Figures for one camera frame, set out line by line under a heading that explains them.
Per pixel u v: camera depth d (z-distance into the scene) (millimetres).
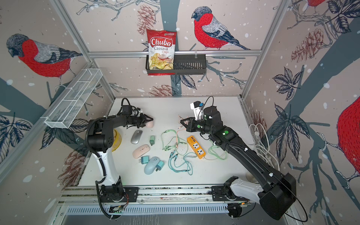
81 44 862
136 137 957
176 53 895
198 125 613
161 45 835
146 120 944
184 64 1069
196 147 880
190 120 657
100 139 560
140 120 925
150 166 820
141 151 878
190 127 614
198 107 641
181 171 797
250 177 765
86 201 732
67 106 743
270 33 822
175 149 908
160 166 806
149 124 981
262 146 947
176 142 951
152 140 923
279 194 372
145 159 839
